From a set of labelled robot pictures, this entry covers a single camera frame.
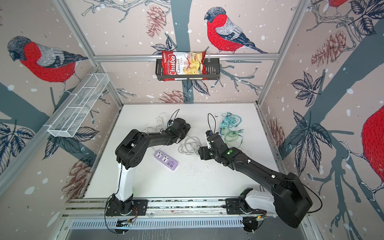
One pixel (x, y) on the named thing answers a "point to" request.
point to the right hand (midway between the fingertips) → (201, 152)
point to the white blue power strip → (192, 145)
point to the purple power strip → (166, 159)
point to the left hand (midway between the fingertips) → (191, 126)
